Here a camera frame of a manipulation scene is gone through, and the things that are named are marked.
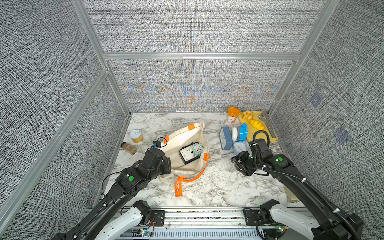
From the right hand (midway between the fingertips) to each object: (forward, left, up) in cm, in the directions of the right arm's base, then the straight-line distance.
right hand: (231, 158), depth 76 cm
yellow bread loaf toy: (+35, -28, -16) cm, 47 cm away
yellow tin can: (+23, +57, -12) cm, 63 cm away
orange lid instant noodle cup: (+40, -10, -9) cm, 42 cm away
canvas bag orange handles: (+15, +18, +2) cm, 23 cm away
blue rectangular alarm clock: (+18, -1, -9) cm, 21 cm away
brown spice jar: (+14, +60, -13) cm, 63 cm away
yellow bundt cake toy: (+42, -22, -14) cm, 50 cm away
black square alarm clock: (+10, +24, -14) cm, 29 cm away
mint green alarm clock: (+12, +16, -11) cm, 23 cm away
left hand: (-3, +29, +4) cm, 30 cm away
